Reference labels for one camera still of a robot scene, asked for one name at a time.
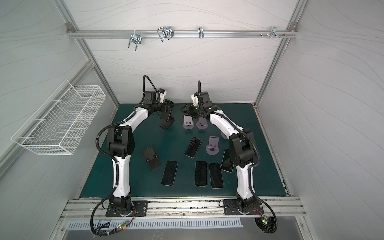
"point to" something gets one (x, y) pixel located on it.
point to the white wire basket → (56, 123)
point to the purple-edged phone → (216, 177)
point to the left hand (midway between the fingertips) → (170, 102)
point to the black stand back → (165, 124)
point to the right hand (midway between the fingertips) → (184, 106)
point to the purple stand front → (223, 136)
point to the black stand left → (150, 157)
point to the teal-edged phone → (201, 173)
